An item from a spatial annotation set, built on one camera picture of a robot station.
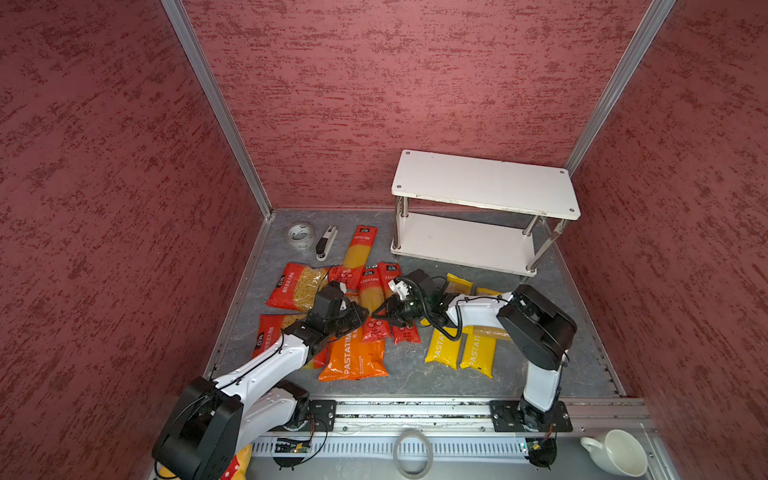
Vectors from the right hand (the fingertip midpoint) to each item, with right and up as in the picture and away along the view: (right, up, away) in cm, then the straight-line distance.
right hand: (373, 324), depth 84 cm
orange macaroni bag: (-6, -8, -3) cm, 11 cm away
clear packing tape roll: (-30, +26, +29) cm, 49 cm away
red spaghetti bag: (-7, +20, +22) cm, 31 cm away
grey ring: (+14, -26, -17) cm, 34 cm away
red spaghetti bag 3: (+4, +13, +15) cm, 21 cm away
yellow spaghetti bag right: (+30, -8, -1) cm, 31 cm away
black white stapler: (-19, +23, +22) cm, 37 cm away
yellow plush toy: (-29, -26, -20) cm, 44 cm away
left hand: (-1, +2, +1) cm, 2 cm away
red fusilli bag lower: (-32, -2, +5) cm, 32 cm away
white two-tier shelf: (+42, +35, +38) cm, 67 cm away
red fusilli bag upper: (-25, +9, +10) cm, 29 cm away
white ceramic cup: (+57, -23, -18) cm, 64 cm away
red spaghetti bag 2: (+2, 0, -3) cm, 3 cm away
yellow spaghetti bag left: (+20, -7, 0) cm, 21 cm away
